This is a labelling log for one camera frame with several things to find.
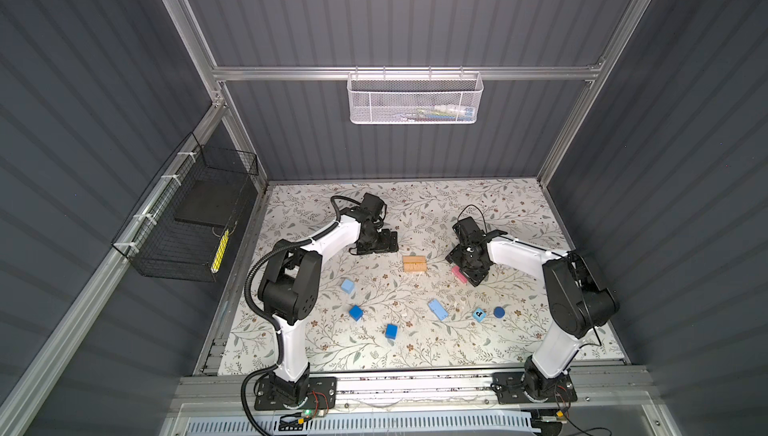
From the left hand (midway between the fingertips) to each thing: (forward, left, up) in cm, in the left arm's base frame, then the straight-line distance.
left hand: (387, 248), depth 95 cm
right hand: (-6, -23, -4) cm, 24 cm away
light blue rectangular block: (-19, -14, -5) cm, 24 cm away
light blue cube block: (-10, +13, -4) cm, 17 cm away
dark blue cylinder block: (-21, -32, -5) cm, 38 cm away
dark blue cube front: (-24, 0, -5) cm, 25 cm away
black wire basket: (-6, +51, +22) cm, 56 cm away
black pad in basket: (+1, +45, +24) cm, 51 cm away
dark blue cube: (-18, +10, -5) cm, 22 cm away
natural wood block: (-4, -9, -5) cm, 11 cm away
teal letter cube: (-22, -25, -4) cm, 34 cm away
